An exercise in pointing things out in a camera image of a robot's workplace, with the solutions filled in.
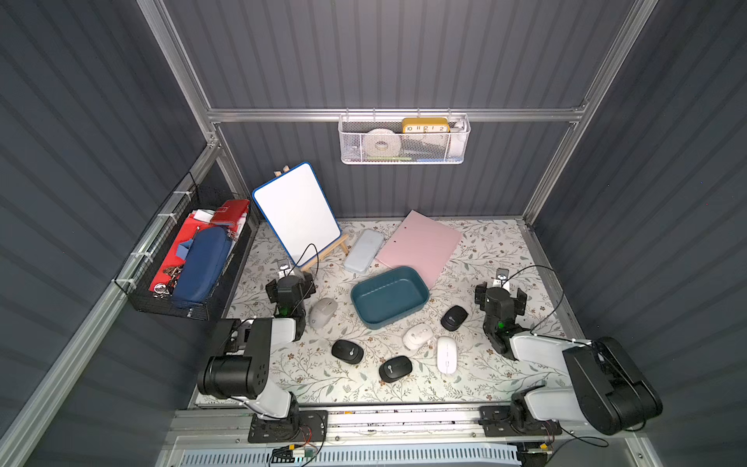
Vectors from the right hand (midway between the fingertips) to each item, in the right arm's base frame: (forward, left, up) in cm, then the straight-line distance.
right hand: (511, 287), depth 88 cm
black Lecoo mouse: (-17, +50, -8) cm, 53 cm away
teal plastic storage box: (+2, +37, -10) cm, 38 cm away
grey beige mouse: (-6, +59, -7) cm, 59 cm away
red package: (+10, +83, +22) cm, 86 cm away
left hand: (+4, +69, 0) cm, 69 cm away
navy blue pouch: (-7, +82, +22) cm, 85 cm away
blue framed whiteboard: (+14, +64, +19) cm, 69 cm away
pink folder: (+26, +25, -9) cm, 37 cm away
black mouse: (-7, +17, -8) cm, 20 cm away
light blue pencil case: (+21, +47, -8) cm, 52 cm away
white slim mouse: (-18, +21, -7) cm, 29 cm away
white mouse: (-13, +29, -8) cm, 33 cm away
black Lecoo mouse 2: (-22, +36, -9) cm, 43 cm away
